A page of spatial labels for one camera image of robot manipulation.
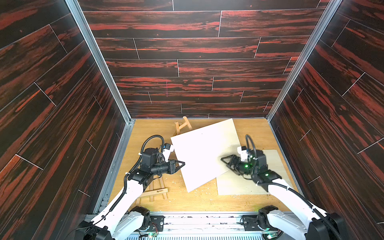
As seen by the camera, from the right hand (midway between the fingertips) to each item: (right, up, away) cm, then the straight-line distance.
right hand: (225, 160), depth 82 cm
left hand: (-23, -1, -7) cm, 24 cm away
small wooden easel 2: (-27, +18, +5) cm, 33 cm away
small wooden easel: (-40, -17, -1) cm, 44 cm away
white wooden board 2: (-13, +5, +1) cm, 14 cm away
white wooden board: (+5, -14, +6) cm, 16 cm away
